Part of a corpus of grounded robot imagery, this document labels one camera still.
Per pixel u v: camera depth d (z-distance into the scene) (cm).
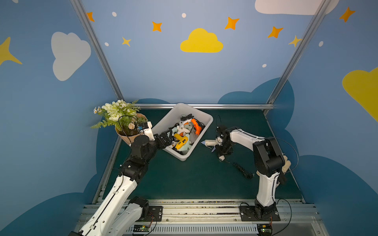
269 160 53
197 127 104
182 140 95
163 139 65
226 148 83
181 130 102
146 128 63
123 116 78
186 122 107
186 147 95
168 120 105
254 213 73
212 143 99
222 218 74
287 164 92
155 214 74
